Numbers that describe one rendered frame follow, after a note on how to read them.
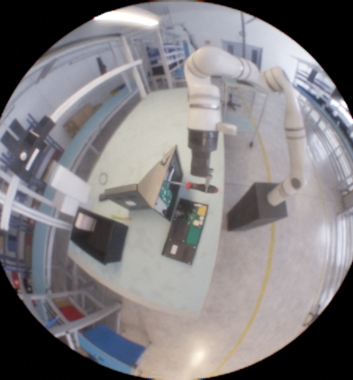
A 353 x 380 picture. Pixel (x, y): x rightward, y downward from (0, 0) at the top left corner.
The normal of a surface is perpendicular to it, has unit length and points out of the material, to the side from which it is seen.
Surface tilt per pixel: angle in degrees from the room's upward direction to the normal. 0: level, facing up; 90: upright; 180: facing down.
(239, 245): 0
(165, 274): 0
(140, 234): 0
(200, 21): 90
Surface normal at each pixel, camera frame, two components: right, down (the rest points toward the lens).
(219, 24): -0.20, 0.91
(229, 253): -0.18, -0.41
